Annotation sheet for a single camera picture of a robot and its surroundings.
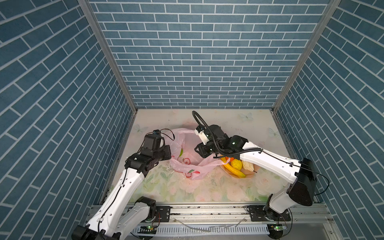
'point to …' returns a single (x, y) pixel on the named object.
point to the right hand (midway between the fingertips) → (194, 147)
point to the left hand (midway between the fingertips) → (170, 149)
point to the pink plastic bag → (185, 160)
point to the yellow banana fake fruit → (235, 171)
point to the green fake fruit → (181, 152)
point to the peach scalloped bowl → (247, 174)
